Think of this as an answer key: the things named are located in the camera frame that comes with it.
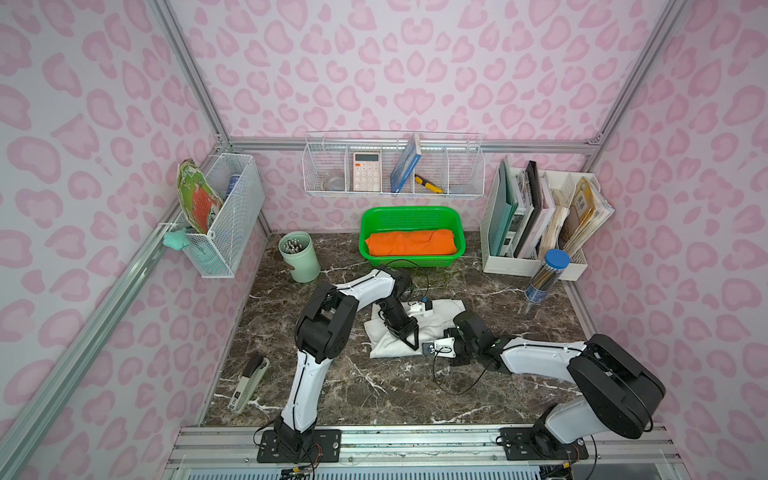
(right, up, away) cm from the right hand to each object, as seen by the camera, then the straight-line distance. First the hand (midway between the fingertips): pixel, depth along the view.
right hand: (442, 336), depth 91 cm
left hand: (-10, 0, -2) cm, 10 cm away
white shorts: (-3, +2, 0) cm, 4 cm away
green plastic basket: (-22, +39, +26) cm, 52 cm away
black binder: (+28, +42, -2) cm, 50 cm away
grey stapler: (-53, -8, -10) cm, 55 cm away
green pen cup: (-45, +26, +2) cm, 52 cm away
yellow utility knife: (-3, +47, +7) cm, 48 cm away
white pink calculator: (-24, +51, +4) cm, 57 cm away
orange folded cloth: (-6, +29, +16) cm, 34 cm away
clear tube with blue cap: (+32, +23, -5) cm, 39 cm away
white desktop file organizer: (+25, +37, -1) cm, 45 cm away
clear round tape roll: (-33, +47, +2) cm, 57 cm away
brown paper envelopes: (+45, +37, +1) cm, 58 cm away
